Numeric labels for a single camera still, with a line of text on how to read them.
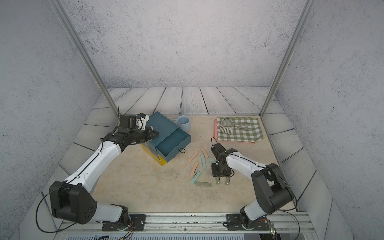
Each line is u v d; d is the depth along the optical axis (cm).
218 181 87
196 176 89
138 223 73
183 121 111
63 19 74
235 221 73
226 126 110
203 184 87
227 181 87
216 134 109
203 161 94
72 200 40
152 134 71
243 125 114
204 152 99
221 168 75
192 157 96
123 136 58
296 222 74
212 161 94
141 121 67
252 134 108
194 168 91
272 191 44
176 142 83
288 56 87
